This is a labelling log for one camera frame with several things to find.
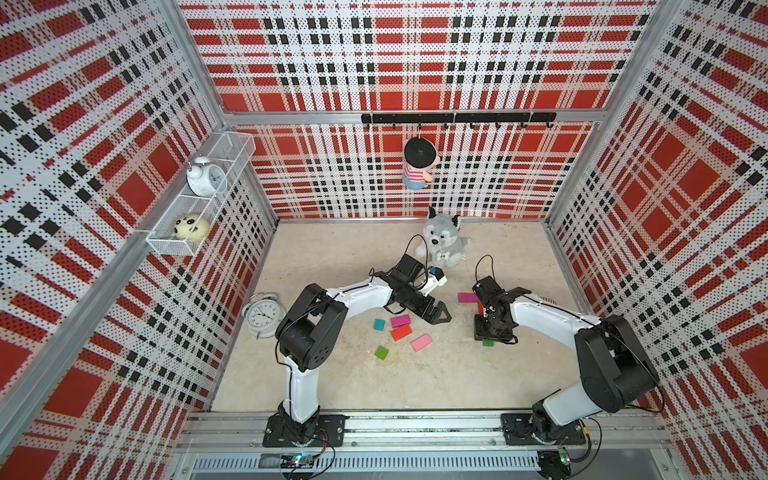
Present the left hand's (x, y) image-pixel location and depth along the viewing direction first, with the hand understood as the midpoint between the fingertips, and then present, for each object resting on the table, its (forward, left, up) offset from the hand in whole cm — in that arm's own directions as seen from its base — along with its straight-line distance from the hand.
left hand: (442, 311), depth 88 cm
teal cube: (-1, +19, -7) cm, 21 cm away
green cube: (-8, -14, -5) cm, 17 cm away
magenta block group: (-1, +13, -4) cm, 13 cm away
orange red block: (-4, +12, -6) cm, 14 cm away
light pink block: (-7, +6, -6) cm, 11 cm away
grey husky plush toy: (+20, -1, +8) cm, 21 cm away
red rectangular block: (-3, -10, +7) cm, 12 cm away
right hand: (-5, -14, -5) cm, 16 cm away
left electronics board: (-36, +37, -4) cm, 52 cm away
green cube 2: (-10, +18, -7) cm, 22 cm away
